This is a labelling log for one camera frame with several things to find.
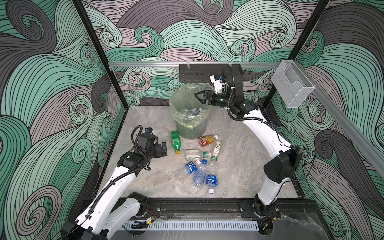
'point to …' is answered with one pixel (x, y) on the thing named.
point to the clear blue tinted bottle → (200, 174)
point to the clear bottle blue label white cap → (189, 168)
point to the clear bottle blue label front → (212, 178)
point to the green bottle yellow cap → (176, 141)
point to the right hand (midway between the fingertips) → (200, 94)
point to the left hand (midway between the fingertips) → (158, 145)
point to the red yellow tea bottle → (207, 140)
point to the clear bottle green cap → (193, 153)
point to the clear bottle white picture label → (214, 158)
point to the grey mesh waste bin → (186, 132)
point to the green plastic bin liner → (186, 107)
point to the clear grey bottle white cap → (192, 111)
